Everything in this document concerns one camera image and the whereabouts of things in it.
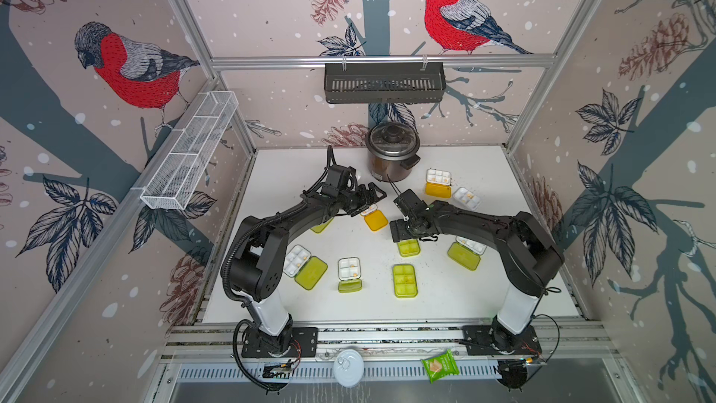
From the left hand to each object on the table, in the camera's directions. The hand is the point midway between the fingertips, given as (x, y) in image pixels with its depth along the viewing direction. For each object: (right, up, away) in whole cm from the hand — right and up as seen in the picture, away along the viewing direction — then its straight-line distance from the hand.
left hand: (383, 195), depth 88 cm
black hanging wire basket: (+1, +41, +16) cm, 44 cm away
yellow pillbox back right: (+23, +3, +20) cm, 30 cm away
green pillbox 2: (+9, -18, +3) cm, 20 cm away
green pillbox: (-22, -13, +8) cm, 26 cm away
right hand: (+7, -12, +6) cm, 15 cm away
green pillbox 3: (+28, -19, +2) cm, 34 cm away
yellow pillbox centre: (-3, -9, +11) cm, 15 cm away
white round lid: (-10, -40, -22) cm, 47 cm away
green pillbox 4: (-25, -24, -1) cm, 34 cm away
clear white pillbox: (+33, -3, +16) cm, 36 cm away
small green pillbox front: (-11, -25, -2) cm, 27 cm away
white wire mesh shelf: (-57, +14, -10) cm, 59 cm away
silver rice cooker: (+4, +16, +10) cm, 19 cm away
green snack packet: (+13, -42, -19) cm, 48 cm away
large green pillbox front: (+6, -26, -4) cm, 27 cm away
